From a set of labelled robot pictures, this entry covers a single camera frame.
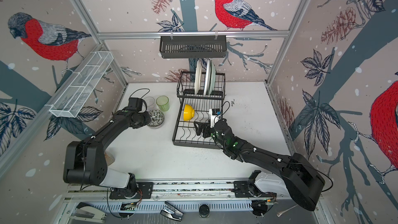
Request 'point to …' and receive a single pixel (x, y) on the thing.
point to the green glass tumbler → (162, 102)
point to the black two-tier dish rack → (199, 93)
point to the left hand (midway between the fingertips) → (146, 119)
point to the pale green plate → (213, 77)
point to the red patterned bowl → (157, 117)
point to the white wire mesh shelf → (74, 94)
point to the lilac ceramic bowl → (156, 127)
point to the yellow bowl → (188, 112)
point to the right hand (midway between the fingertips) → (199, 123)
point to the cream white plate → (198, 76)
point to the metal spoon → (279, 213)
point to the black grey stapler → (85, 213)
